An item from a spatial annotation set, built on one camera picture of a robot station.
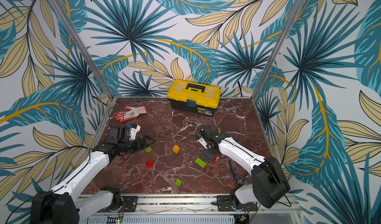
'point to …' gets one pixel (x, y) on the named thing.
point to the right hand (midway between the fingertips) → (213, 150)
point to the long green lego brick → (201, 163)
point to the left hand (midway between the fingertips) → (150, 145)
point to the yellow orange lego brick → (176, 149)
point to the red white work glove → (131, 113)
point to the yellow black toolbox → (195, 97)
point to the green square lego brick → (178, 182)
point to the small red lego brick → (150, 164)
